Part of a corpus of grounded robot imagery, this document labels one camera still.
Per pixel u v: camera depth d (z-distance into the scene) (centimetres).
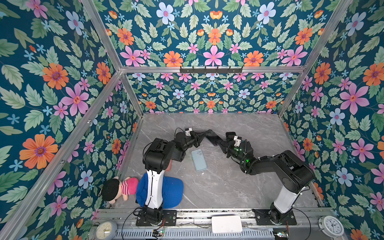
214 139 91
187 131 96
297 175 50
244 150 69
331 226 69
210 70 92
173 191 82
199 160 95
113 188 76
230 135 106
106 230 67
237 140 87
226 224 68
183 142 82
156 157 56
